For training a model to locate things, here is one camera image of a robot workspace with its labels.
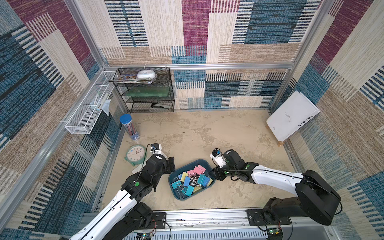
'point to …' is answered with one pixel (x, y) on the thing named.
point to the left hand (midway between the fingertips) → (167, 158)
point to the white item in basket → (105, 106)
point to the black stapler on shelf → (158, 106)
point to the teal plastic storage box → (176, 193)
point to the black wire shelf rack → (146, 89)
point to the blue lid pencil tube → (126, 120)
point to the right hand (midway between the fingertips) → (210, 170)
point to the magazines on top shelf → (132, 79)
